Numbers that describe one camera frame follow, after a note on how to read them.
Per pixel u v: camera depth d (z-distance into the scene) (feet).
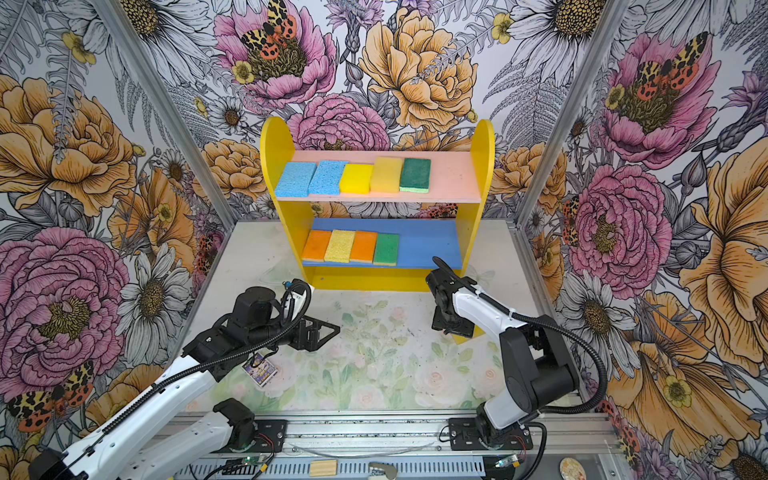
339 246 3.09
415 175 2.41
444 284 2.32
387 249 3.06
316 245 3.09
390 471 2.30
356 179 2.35
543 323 1.55
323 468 2.32
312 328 2.12
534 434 2.48
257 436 2.39
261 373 2.73
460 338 2.63
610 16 2.36
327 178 2.44
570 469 2.29
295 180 2.40
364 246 3.11
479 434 2.19
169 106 2.88
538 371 1.48
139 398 1.48
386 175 2.40
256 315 1.84
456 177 2.50
